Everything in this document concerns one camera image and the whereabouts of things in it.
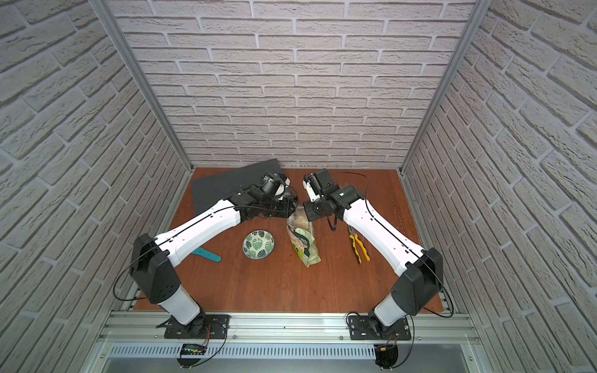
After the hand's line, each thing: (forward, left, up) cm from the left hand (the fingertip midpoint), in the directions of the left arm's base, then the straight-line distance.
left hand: (292, 201), depth 81 cm
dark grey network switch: (+24, +40, -22) cm, 51 cm away
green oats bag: (-11, -3, -4) cm, 12 cm away
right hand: (-4, -4, 0) cm, 6 cm away
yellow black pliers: (-5, -25, -18) cm, 31 cm away
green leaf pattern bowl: (-7, +14, -20) cm, 26 cm away
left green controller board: (-42, +31, -23) cm, 57 cm away
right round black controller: (-44, -30, -22) cm, 58 cm away
